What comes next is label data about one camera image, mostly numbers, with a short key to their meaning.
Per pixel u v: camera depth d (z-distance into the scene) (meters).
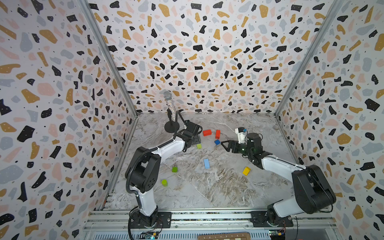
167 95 0.88
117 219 0.75
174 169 0.92
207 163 0.94
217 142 1.06
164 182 0.84
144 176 0.48
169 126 1.13
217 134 1.09
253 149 0.70
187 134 0.73
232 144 0.80
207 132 1.10
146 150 0.51
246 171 0.90
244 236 0.68
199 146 1.02
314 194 0.44
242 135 0.82
